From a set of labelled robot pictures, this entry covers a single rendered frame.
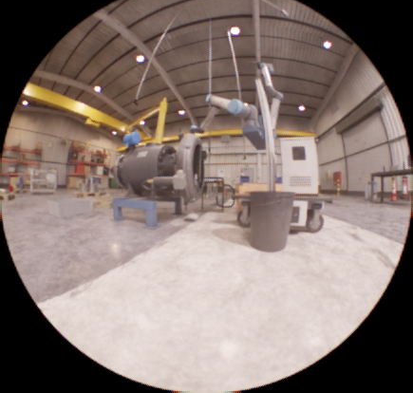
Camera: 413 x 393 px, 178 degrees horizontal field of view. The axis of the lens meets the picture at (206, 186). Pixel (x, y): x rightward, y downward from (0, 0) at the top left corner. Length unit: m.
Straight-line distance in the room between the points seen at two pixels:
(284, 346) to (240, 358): 0.11
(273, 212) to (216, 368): 0.73
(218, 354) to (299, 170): 1.23
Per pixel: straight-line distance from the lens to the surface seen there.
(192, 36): 9.04
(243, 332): 0.44
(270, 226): 0.80
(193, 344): 0.42
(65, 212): 1.96
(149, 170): 1.39
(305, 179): 1.23
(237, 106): 1.29
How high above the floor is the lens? 0.39
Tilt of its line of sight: level
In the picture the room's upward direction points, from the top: 1 degrees clockwise
